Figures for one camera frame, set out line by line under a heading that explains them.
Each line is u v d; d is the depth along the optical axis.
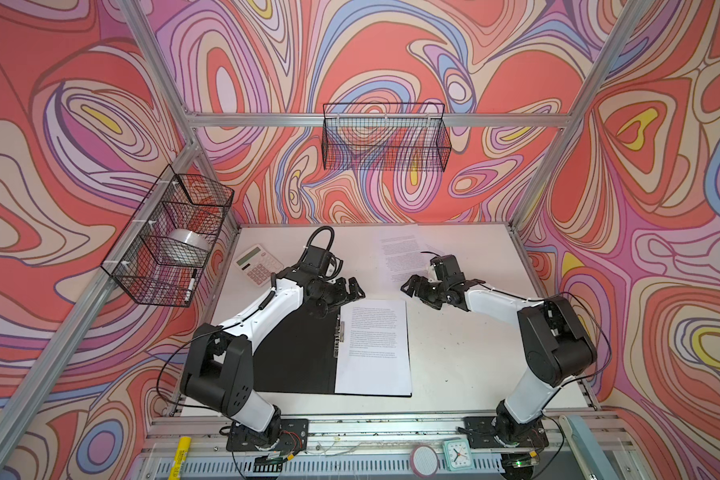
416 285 0.85
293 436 0.72
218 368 0.44
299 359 0.85
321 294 0.66
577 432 0.70
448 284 0.73
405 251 1.11
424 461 0.68
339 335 0.91
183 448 0.70
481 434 0.73
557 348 0.48
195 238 0.74
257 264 1.05
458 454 0.69
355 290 0.78
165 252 0.72
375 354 0.86
